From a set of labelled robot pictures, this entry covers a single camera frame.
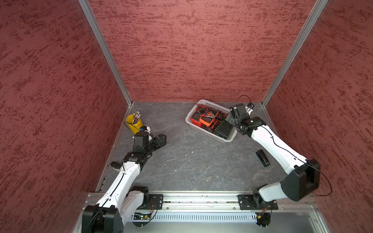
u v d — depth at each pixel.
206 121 0.91
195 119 0.96
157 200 0.73
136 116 0.90
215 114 0.97
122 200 0.45
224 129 0.92
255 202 0.67
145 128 0.75
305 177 0.41
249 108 0.70
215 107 1.07
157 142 0.74
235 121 0.64
